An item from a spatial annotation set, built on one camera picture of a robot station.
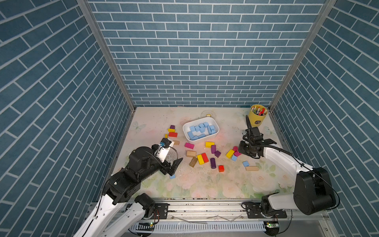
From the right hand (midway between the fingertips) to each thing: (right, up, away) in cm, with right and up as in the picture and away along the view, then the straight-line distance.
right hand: (241, 149), depth 90 cm
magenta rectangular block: (-32, +1, +9) cm, 33 cm away
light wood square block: (-31, -4, +4) cm, 32 cm away
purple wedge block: (-16, -1, +6) cm, 18 cm away
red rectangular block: (-45, +8, +15) cm, 48 cm away
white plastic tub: (-24, +12, +15) cm, 31 cm away
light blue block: (-17, +11, +15) cm, 25 cm away
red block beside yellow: (-22, -6, +2) cm, 23 cm away
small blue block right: (-3, -6, +3) cm, 8 cm away
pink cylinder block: (-2, -1, +7) cm, 7 cm away
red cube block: (-13, -11, -3) cm, 17 cm away
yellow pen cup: (+16, +23, +15) cm, 32 cm away
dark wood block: (-29, -8, +1) cm, 31 cm away
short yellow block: (-46, +10, +15) cm, 49 cm away
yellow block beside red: (-25, -7, +1) cm, 26 cm away
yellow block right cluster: (-6, -4, +4) cm, 8 cm away
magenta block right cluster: (-2, -4, +3) cm, 5 cm away
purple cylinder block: (-17, -8, -1) cm, 19 cm away
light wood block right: (+6, -12, -1) cm, 13 cm away
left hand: (-36, +3, -24) cm, 43 cm away
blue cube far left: (-41, -15, -5) cm, 44 cm away
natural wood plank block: (-42, +2, +10) cm, 43 cm away
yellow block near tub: (-19, +2, +7) cm, 20 cm away
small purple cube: (-14, -4, +4) cm, 15 cm away
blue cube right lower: (+3, -9, +1) cm, 10 cm away
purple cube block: (-45, +13, +18) cm, 50 cm away
